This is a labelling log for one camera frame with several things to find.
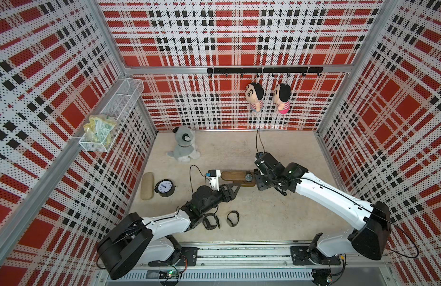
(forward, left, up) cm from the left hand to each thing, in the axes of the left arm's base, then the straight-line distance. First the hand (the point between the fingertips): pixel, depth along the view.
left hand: (240, 184), depth 80 cm
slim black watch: (+6, -5, -4) cm, 9 cm away
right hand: (+1, -11, +2) cm, 11 cm away
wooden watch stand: (+7, +1, -6) cm, 10 cm away
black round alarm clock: (+5, +39, -12) cm, 42 cm away
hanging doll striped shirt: (+42, -8, +20) cm, 47 cm away
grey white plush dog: (+24, +30, -4) cm, 38 cm away
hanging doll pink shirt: (+44, -23, +17) cm, 52 cm away
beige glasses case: (+5, +49, -12) cm, 51 cm away
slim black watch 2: (-10, +3, -14) cm, 18 cm away
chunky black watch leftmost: (-14, +15, -10) cm, 23 cm away
